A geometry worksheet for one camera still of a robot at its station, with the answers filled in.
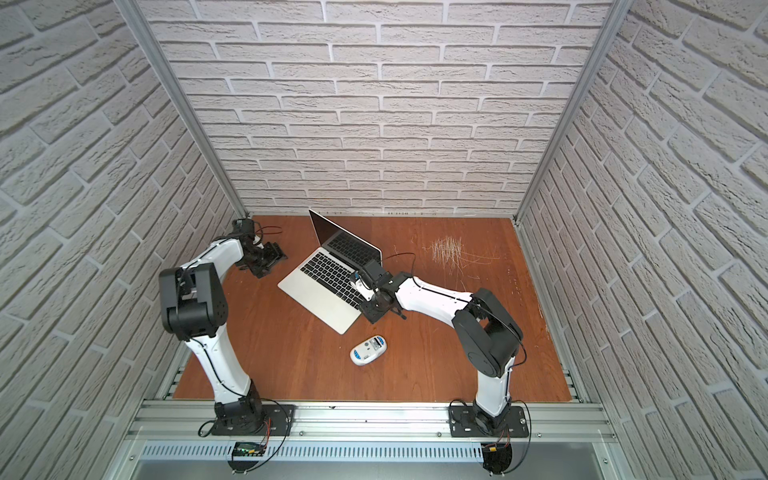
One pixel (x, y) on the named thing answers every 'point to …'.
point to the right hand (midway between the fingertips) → (365, 311)
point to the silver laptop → (323, 284)
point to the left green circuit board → (249, 449)
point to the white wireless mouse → (368, 349)
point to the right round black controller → (496, 457)
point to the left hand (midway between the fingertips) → (276, 254)
